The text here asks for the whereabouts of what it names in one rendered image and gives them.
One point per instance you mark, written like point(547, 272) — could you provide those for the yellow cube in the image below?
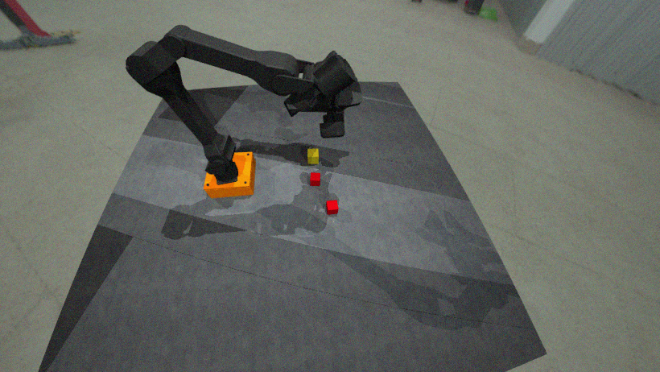
point(312, 156)

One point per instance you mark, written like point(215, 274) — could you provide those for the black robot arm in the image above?
point(154, 67)

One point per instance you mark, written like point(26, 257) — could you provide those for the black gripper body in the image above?
point(334, 127)

